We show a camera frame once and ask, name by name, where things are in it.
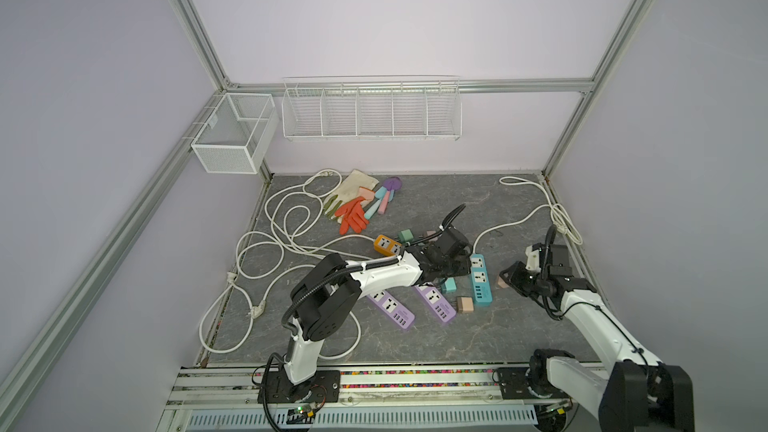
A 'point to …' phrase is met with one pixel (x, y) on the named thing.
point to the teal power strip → (482, 293)
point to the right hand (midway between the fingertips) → (506, 277)
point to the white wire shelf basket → (377, 107)
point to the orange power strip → (387, 245)
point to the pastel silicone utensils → (384, 195)
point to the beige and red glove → (346, 202)
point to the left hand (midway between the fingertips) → (472, 270)
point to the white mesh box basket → (236, 136)
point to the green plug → (405, 235)
